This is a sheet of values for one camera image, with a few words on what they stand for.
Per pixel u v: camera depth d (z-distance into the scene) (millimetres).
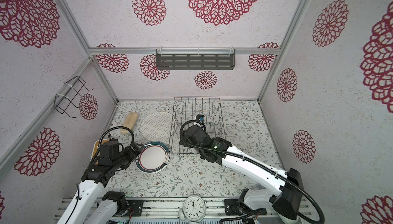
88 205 474
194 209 700
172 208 748
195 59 953
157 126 1058
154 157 904
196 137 527
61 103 718
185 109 1130
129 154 689
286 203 372
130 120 1032
